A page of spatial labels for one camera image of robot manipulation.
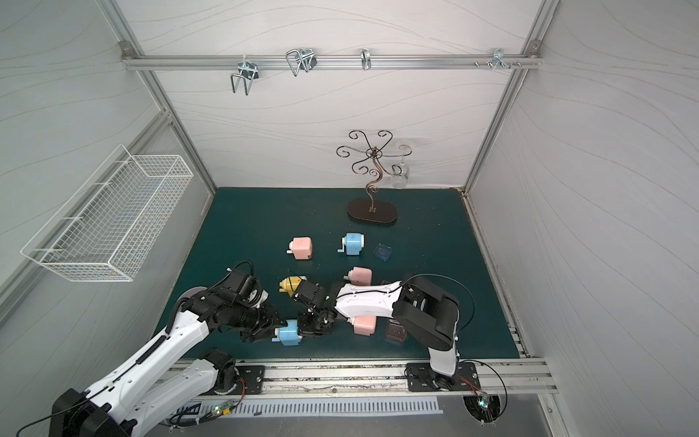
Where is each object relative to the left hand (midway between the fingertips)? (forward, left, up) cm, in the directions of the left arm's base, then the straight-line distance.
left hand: (283, 330), depth 75 cm
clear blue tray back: (+32, -30, -8) cm, 44 cm away
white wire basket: (+18, +44, +24) cm, 53 cm away
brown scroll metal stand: (+50, -25, -6) cm, 56 cm away
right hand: (0, -3, -6) cm, 7 cm away
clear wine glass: (+56, -36, +9) cm, 67 cm away
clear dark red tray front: (+3, -32, -8) cm, 33 cm away
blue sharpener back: (+30, -18, -2) cm, 36 cm away
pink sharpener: (+28, 0, -1) cm, 28 cm away
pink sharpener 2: (+17, -21, -1) cm, 27 cm away
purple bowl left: (+12, +32, -2) cm, 34 cm away
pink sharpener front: (+2, -23, -1) cm, 23 cm away
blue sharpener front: (-1, -1, -1) cm, 2 cm away
